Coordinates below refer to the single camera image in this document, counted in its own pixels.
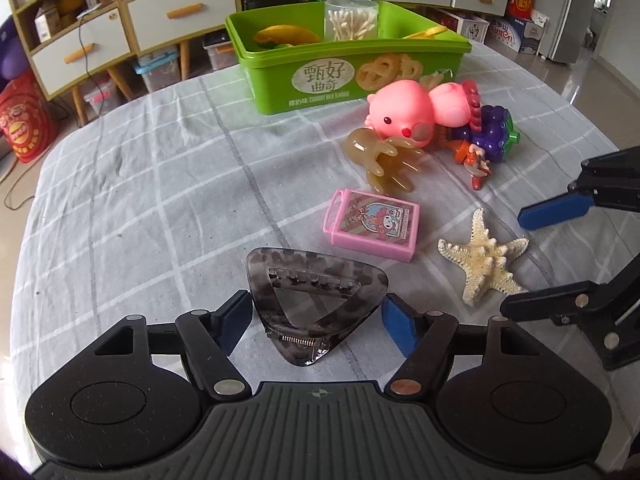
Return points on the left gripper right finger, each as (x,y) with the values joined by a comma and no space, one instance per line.
(425,340)

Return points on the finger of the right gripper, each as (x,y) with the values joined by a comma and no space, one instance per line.
(609,181)
(607,313)

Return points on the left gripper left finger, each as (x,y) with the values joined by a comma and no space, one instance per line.
(208,339)

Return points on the beige starfish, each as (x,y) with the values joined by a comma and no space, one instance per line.
(484,261)

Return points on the grey triangular hair clip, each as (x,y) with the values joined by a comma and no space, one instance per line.
(308,302)

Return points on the purple grape toy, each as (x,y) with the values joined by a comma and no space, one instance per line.
(497,135)

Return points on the pink card box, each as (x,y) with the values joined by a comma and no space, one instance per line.
(378,225)

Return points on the small red figurine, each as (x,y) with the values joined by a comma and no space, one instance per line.
(472,158)

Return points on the pink pig toy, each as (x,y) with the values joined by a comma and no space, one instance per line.
(404,109)

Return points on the yellow toy pot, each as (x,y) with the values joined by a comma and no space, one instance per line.
(429,33)

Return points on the cotton swab jar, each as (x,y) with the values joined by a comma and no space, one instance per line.
(350,20)

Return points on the grey checked tablecloth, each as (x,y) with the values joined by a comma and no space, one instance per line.
(151,211)

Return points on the green plastic cookie box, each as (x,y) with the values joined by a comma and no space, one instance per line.
(287,77)

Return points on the red lantern bag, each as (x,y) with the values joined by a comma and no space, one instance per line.
(26,121)

